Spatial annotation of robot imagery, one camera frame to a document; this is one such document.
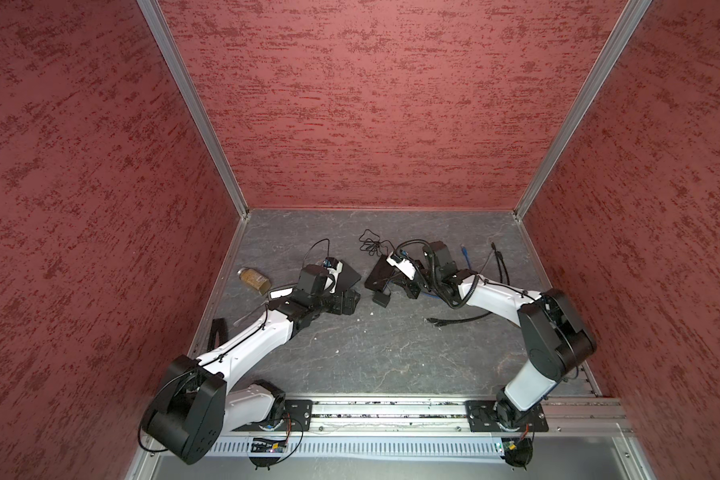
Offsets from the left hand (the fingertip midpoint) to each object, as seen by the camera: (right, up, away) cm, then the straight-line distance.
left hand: (345, 300), depth 85 cm
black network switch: (+11, +6, +14) cm, 19 cm away
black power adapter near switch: (+11, -1, +9) cm, 14 cm away
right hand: (+14, +4, +4) cm, 15 cm away
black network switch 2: (-1, +4, +17) cm, 17 cm away
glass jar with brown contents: (-30, +4, +9) cm, 32 cm away
